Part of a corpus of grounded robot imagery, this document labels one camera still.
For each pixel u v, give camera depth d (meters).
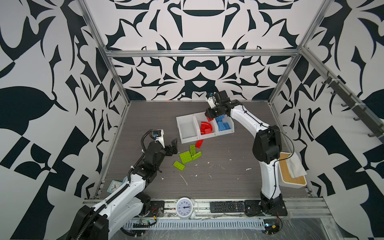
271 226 0.71
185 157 0.91
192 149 0.94
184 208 0.73
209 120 0.97
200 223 0.71
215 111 0.83
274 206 0.65
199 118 1.02
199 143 0.96
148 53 0.94
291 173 0.82
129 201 0.51
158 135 0.70
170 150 0.73
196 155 0.90
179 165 0.87
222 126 1.01
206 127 1.01
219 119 1.05
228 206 0.74
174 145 0.74
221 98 0.76
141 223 0.69
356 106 0.58
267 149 0.55
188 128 1.03
